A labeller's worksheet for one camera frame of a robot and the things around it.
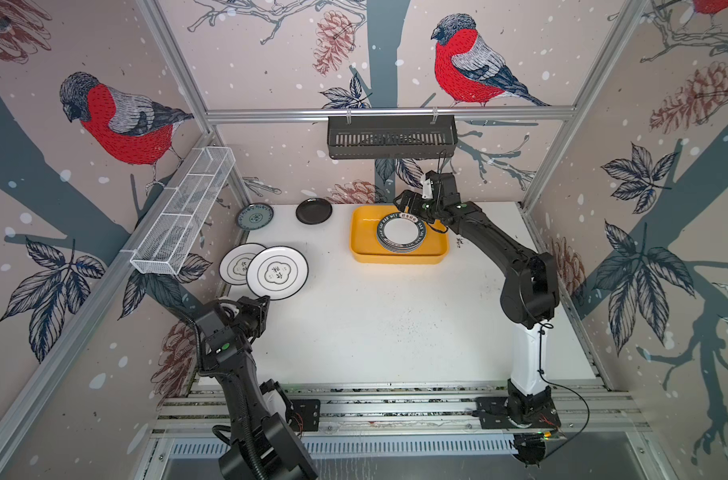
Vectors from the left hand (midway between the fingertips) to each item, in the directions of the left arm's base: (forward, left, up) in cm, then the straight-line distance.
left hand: (267, 294), depth 79 cm
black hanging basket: (+54, -36, +13) cm, 67 cm away
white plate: (+9, 0, -3) cm, 10 cm away
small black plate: (+44, -5, -13) cm, 47 cm away
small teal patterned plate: (+43, +19, -15) cm, 49 cm away
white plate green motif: (+20, +20, -15) cm, 32 cm away
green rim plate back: (+30, -40, -11) cm, 51 cm away
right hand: (+28, -38, +5) cm, 48 cm away
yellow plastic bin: (+25, -27, -13) cm, 39 cm away
